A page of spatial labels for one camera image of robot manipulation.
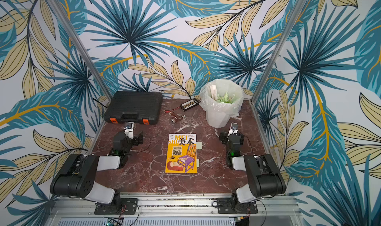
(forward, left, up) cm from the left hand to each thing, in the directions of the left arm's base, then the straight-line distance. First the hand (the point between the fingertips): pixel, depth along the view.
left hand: (135, 131), depth 93 cm
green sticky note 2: (-16, -40, -7) cm, 43 cm away
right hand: (+1, -61, +2) cm, 61 cm away
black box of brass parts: (+28, -34, -5) cm, 44 cm away
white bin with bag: (+19, -55, +12) cm, 59 cm away
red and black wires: (+24, -20, -7) cm, 32 cm away
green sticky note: (-5, -40, -7) cm, 41 cm away
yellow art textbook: (-11, -30, -8) cm, 33 cm away
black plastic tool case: (+23, -1, -4) cm, 24 cm away
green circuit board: (-45, +1, -10) cm, 46 cm away
